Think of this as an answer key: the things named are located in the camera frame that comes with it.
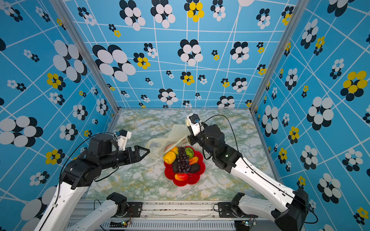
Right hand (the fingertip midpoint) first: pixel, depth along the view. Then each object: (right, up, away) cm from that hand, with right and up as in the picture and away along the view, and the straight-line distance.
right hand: (189, 123), depth 68 cm
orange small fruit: (+3, -23, +19) cm, 30 cm away
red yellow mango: (-4, -31, +13) cm, 34 cm away
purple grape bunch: (-3, -22, +15) cm, 27 cm away
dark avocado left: (-8, -25, +17) cm, 31 cm away
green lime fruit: (0, -18, +19) cm, 26 cm away
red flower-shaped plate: (+2, -32, +14) cm, 35 cm away
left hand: (-20, -13, -3) cm, 24 cm away
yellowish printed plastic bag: (-7, -7, +11) cm, 15 cm away
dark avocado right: (+3, -26, +15) cm, 30 cm away
